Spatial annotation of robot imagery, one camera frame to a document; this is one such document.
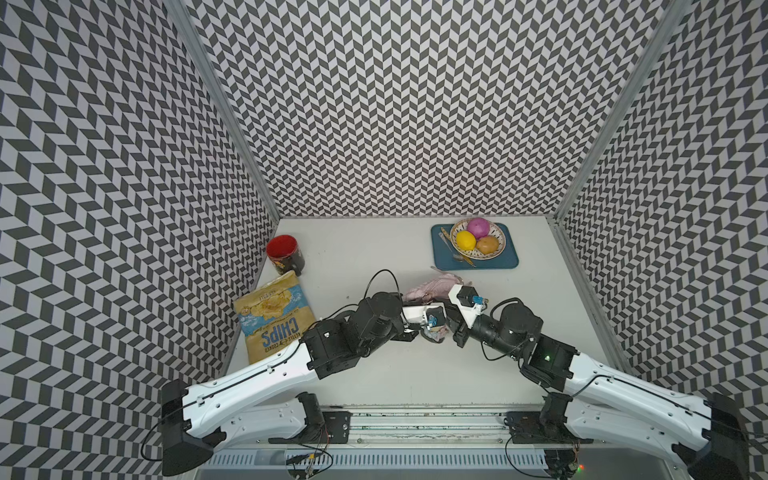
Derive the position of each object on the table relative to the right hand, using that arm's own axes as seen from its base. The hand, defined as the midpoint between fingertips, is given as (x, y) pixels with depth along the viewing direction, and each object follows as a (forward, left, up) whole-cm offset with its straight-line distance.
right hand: (436, 306), depth 68 cm
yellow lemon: (+36, -15, -19) cm, 43 cm away
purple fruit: (+41, -21, -18) cm, 49 cm away
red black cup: (+25, +45, -12) cm, 53 cm away
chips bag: (+8, +47, -22) cm, 53 cm away
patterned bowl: (+42, -28, -22) cm, 55 cm away
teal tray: (+33, -7, -25) cm, 42 cm away
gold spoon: (+31, -15, -24) cm, 41 cm away
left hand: (+2, +5, +1) cm, 6 cm away
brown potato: (+34, -23, -19) cm, 45 cm away
